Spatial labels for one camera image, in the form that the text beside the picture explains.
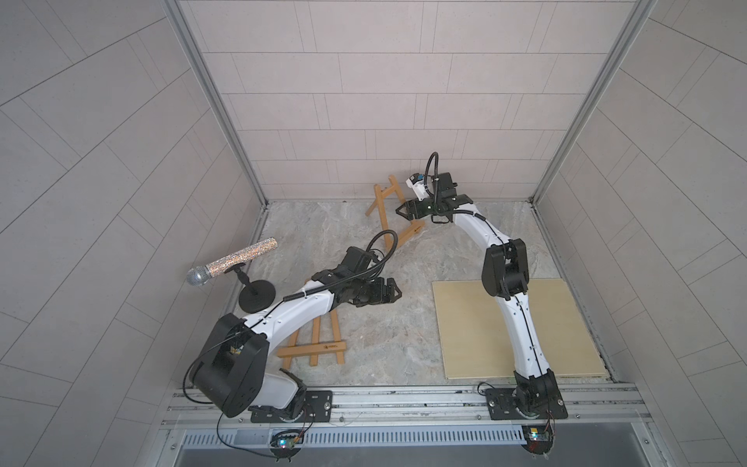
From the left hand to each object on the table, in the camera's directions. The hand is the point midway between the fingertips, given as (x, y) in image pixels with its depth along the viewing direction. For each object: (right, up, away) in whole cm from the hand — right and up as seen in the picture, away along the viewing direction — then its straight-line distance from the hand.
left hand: (395, 294), depth 82 cm
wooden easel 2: (-22, -14, -3) cm, 26 cm away
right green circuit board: (+34, -31, -14) cm, 48 cm away
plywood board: (+22, -14, -1) cm, 27 cm away
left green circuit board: (-25, -29, -18) cm, 42 cm away
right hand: (+4, +27, +20) cm, 34 cm away
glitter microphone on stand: (-43, -2, +7) cm, 43 cm away
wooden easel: (+9, +19, +21) cm, 29 cm away
